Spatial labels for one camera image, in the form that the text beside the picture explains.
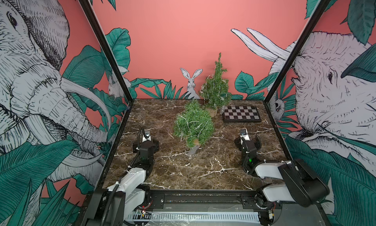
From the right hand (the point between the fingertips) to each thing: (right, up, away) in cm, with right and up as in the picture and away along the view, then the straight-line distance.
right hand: (247, 133), depth 89 cm
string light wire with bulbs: (-20, +28, +3) cm, 34 cm away
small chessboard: (+2, +12, +19) cm, 22 cm away
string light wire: (-32, +6, -18) cm, 37 cm away
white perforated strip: (-32, -39, -19) cm, 54 cm away
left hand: (-63, -3, -2) cm, 63 cm away
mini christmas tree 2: (-21, +14, +8) cm, 27 cm away
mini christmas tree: (-33, +6, -15) cm, 37 cm away
